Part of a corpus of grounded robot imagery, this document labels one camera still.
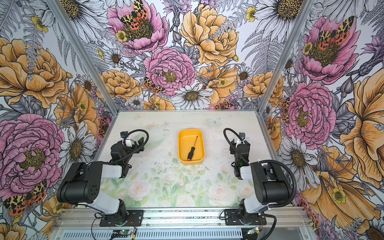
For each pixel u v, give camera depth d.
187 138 1.06
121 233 0.71
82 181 0.46
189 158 0.93
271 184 0.46
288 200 0.44
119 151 0.72
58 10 0.72
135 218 0.74
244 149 0.75
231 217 0.74
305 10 0.72
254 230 0.72
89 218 0.76
